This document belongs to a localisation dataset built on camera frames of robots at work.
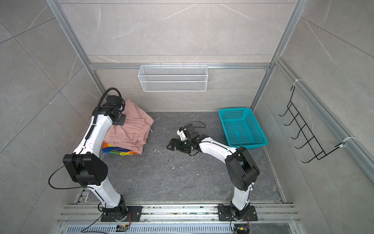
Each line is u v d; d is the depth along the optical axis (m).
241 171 0.49
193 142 0.68
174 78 1.01
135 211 0.73
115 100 0.65
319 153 0.57
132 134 0.90
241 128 1.10
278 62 0.85
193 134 0.70
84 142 0.48
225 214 0.73
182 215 0.75
